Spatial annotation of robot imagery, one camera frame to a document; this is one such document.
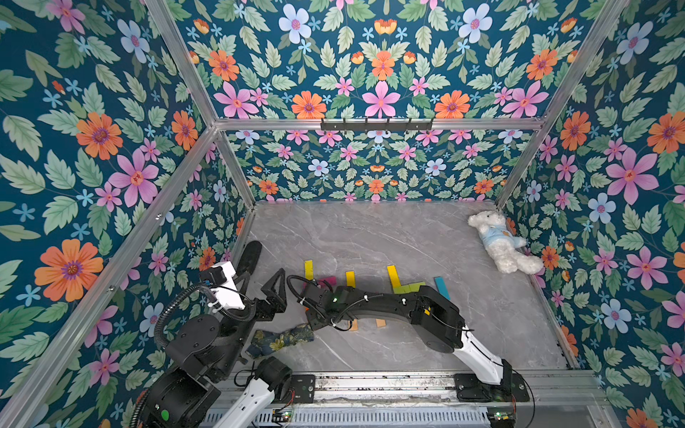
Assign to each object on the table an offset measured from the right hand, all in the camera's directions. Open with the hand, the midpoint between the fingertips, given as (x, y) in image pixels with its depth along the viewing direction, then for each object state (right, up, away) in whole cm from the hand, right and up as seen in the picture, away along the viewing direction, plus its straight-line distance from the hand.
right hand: (318, 311), depth 88 cm
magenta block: (+3, +8, +8) cm, 12 cm away
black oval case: (-28, +17, +11) cm, 34 cm away
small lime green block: (+35, +7, +7) cm, 36 cm away
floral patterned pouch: (-14, -7, -8) cm, 18 cm away
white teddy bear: (+66, +22, +8) cm, 70 cm away
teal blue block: (+44, +6, +7) cm, 45 cm away
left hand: (-4, +18, -32) cm, 37 cm away
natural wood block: (+12, -3, -3) cm, 13 cm away
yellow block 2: (+26, +10, +8) cm, 29 cm away
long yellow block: (+11, +9, +8) cm, 16 cm away
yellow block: (-5, +12, +11) cm, 17 cm away
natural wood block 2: (+21, -3, -3) cm, 21 cm away
